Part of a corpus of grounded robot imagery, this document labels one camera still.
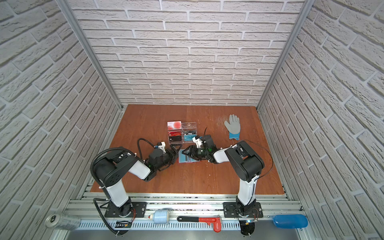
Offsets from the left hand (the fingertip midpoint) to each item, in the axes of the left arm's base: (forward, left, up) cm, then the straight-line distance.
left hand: (182, 147), depth 89 cm
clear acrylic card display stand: (+17, -3, 0) cm, 17 cm away
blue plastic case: (-39, -55, -7) cm, 68 cm away
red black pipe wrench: (-38, -17, -5) cm, 42 cm away
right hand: (-3, -1, -2) cm, 4 cm away
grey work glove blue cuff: (+19, -37, -5) cm, 42 cm away
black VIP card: (+9, +5, -3) cm, 11 cm away
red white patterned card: (+16, +3, +2) cm, 16 cm away
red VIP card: (+12, +5, -1) cm, 13 cm away
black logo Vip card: (+12, -5, -1) cm, 13 cm away
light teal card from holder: (-5, -2, -5) cm, 7 cm away
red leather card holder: (-7, -3, -6) cm, 10 cm away
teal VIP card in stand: (+9, -4, -3) cm, 10 cm away
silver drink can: (-36, +49, +5) cm, 61 cm away
